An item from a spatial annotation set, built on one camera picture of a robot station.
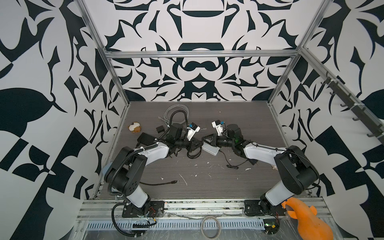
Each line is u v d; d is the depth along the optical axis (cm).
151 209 73
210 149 93
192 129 78
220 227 71
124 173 45
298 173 46
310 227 64
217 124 82
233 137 70
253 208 74
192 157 91
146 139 96
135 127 102
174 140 71
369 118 54
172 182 82
